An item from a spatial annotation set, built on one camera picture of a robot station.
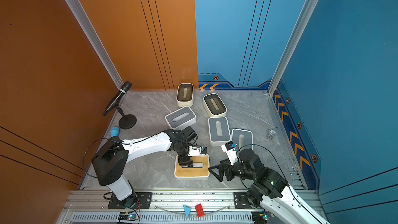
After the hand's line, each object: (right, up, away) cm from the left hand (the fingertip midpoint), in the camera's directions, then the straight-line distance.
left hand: (193, 156), depth 85 cm
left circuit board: (-29, -23, -14) cm, 40 cm away
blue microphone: (-49, +12, +9) cm, 51 cm away
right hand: (+11, 0, -16) cm, 20 cm away
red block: (+4, -20, -16) cm, 25 cm away
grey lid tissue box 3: (+30, +8, +6) cm, 31 cm away
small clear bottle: (+47, +12, +6) cm, 48 cm away
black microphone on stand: (-44, +17, +17) cm, 50 cm away
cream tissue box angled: (+13, +28, +19) cm, 36 cm away
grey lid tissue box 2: (+15, +12, +9) cm, 22 cm away
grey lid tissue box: (-8, +20, +15) cm, 26 cm away
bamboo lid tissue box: (+4, -5, -7) cm, 10 cm away
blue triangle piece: (-1, -20, -15) cm, 25 cm away
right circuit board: (+31, -23, -16) cm, 42 cm away
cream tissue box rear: (-7, +36, +24) cm, 44 cm away
